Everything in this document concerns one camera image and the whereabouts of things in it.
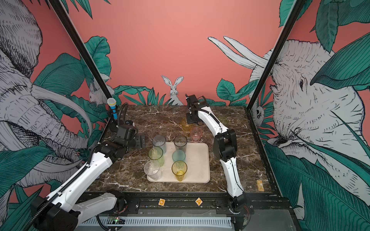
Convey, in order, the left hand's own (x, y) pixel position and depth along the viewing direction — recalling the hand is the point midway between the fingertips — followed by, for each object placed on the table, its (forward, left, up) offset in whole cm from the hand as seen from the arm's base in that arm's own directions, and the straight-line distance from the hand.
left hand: (137, 136), depth 80 cm
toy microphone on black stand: (+23, +19, +5) cm, 30 cm away
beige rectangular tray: (-7, -35, -18) cm, 39 cm away
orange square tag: (-30, -14, -18) cm, 38 cm away
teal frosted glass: (-6, -23, -13) cm, 27 cm away
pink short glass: (+12, -35, -16) cm, 40 cm away
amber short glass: (+17, -28, -16) cm, 37 cm away
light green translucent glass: (-5, -9, -11) cm, 15 cm away
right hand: (+18, -31, -6) cm, 36 cm away
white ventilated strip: (-39, -15, -19) cm, 46 cm away
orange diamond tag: (-31, -33, -17) cm, 49 cm away
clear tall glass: (-12, -6, -18) cm, 23 cm away
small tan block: (-25, -69, -18) cm, 75 cm away
